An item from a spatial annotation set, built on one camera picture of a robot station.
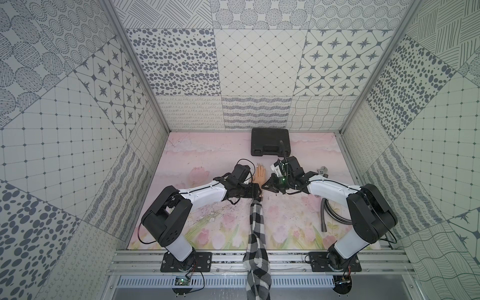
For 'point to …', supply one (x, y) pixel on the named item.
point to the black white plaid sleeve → (255, 260)
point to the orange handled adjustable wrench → (323, 171)
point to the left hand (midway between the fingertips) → (262, 194)
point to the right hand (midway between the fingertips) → (262, 188)
